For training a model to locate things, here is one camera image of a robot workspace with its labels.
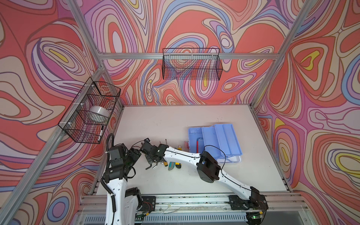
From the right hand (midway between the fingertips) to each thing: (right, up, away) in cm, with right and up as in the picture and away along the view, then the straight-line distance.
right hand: (154, 157), depth 92 cm
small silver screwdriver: (+3, +10, +5) cm, 11 cm away
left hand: (-7, +7, -12) cm, 16 cm away
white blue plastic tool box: (+42, +12, -8) cm, 44 cm away
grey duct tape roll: (-26, +31, -18) cm, 44 cm away
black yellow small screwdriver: (+7, +10, +6) cm, 14 cm away
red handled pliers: (+29, +8, +3) cm, 31 cm away
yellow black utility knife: (+17, -3, -7) cm, 18 cm away
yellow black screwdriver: (+9, -2, -6) cm, 10 cm away
